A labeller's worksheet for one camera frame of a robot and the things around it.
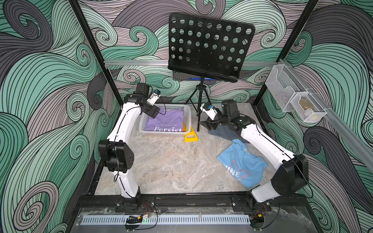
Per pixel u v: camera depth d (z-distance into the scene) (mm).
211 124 712
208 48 686
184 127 1008
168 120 1039
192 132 1016
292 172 410
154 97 768
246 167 855
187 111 1061
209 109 668
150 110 780
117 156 491
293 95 718
